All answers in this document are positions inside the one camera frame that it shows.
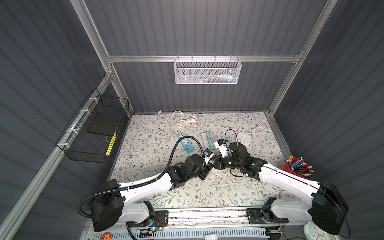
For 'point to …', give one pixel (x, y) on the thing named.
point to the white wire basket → (207, 71)
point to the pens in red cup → (299, 165)
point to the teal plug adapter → (209, 135)
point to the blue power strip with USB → (186, 143)
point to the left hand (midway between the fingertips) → (210, 164)
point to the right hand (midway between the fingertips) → (209, 162)
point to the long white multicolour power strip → (208, 142)
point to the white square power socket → (244, 138)
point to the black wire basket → (91, 137)
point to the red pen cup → (304, 169)
